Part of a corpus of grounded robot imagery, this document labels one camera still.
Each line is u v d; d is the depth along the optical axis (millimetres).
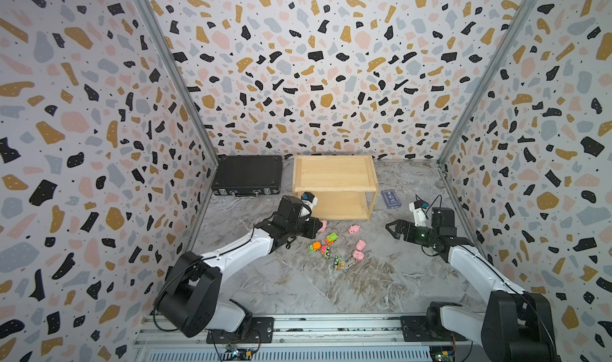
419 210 814
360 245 920
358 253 883
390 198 1061
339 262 856
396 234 781
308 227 759
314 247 898
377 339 729
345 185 849
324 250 898
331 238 923
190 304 416
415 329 741
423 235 747
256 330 733
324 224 858
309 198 780
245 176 1162
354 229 953
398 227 779
